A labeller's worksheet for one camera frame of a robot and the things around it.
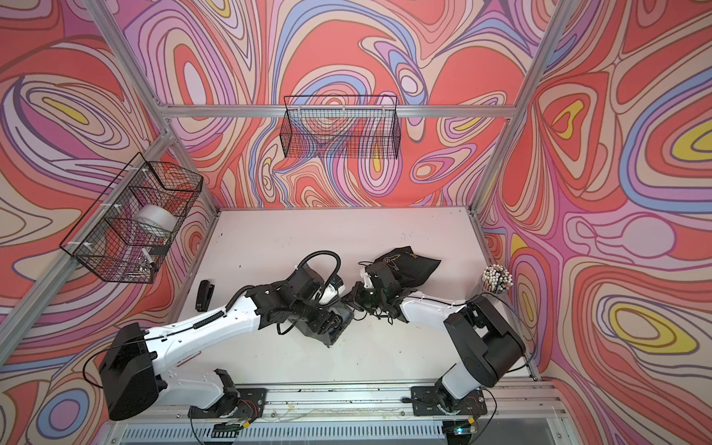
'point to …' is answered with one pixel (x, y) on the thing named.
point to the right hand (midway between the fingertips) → (342, 305)
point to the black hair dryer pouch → (407, 267)
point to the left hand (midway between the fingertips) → (336, 317)
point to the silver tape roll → (156, 220)
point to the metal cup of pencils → (496, 279)
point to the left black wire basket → (129, 230)
